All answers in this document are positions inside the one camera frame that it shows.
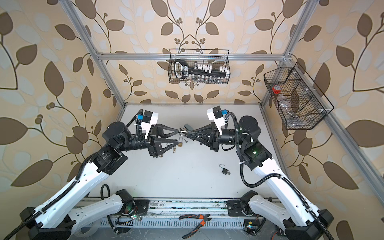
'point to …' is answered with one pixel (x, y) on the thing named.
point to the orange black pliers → (203, 217)
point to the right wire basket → (300, 103)
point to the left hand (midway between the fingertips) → (177, 138)
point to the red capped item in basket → (276, 89)
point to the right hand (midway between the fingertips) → (192, 136)
